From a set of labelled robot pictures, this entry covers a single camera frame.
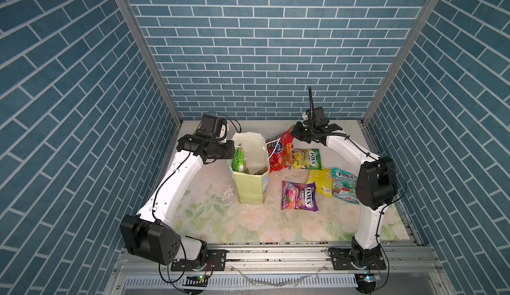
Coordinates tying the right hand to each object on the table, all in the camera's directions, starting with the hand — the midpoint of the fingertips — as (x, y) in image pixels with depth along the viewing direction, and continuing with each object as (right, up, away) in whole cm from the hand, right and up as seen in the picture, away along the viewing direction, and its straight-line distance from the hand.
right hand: (291, 132), depth 94 cm
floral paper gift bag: (-21, -15, +7) cm, 27 cm away
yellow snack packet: (+15, -22, 0) cm, 27 cm away
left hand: (-23, -8, -16) cm, 29 cm away
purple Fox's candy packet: (+3, -29, -7) cm, 30 cm away
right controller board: (+25, -56, -22) cm, 65 cm away
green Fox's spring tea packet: (+9, -13, +5) cm, 17 cm away
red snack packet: (-5, -9, 0) cm, 10 cm away
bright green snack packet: (-23, -11, -14) cm, 29 cm away
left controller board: (-37, -56, -22) cm, 71 cm away
